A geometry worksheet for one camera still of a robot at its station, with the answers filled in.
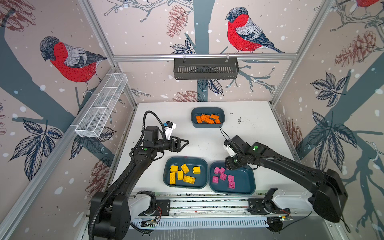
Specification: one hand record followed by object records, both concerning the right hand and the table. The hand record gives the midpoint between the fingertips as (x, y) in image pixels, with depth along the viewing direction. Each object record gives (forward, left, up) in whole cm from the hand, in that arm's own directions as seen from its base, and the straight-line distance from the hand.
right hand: (226, 167), depth 79 cm
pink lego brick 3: (-3, +1, -7) cm, 8 cm away
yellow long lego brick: (-5, +30, -7) cm, 31 cm away
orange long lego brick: (+39, +11, -5) cm, 41 cm away
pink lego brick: (-5, +6, -6) cm, 10 cm away
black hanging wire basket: (+62, +12, +23) cm, 67 cm away
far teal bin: (+45, +17, -4) cm, 48 cm away
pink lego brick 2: (0, +5, -5) cm, 7 cm away
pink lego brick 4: (0, +2, -5) cm, 5 cm away
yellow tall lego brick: (-3, +25, -5) cm, 26 cm away
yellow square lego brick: (0, +16, -5) cm, 17 cm away
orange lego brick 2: (+41, +5, -5) cm, 42 cm away
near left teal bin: (-5, +13, -8) cm, 16 cm away
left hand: (+9, +24, +12) cm, 28 cm away
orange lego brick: (+38, +17, -5) cm, 42 cm away
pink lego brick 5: (-7, -3, -7) cm, 10 cm away
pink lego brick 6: (-4, -3, -6) cm, 8 cm away
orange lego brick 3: (+36, +3, -6) cm, 37 cm away
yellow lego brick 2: (+1, +23, -6) cm, 24 cm away
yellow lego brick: (0, +30, -5) cm, 30 cm away
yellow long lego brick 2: (-5, +20, -6) cm, 22 cm away
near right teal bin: (-3, -11, -9) cm, 14 cm away
